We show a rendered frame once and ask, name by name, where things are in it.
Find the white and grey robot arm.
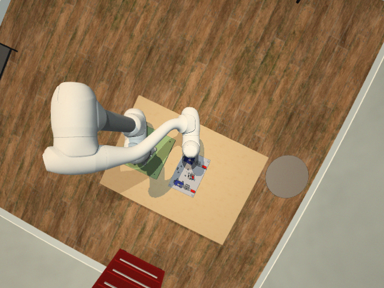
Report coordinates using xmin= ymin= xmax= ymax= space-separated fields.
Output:
xmin=43 ymin=82 xmax=200 ymax=175

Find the dark blue rectangular block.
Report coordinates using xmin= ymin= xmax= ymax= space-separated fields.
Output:
xmin=184 ymin=156 xmax=195 ymax=165
xmin=174 ymin=180 xmax=183 ymax=187

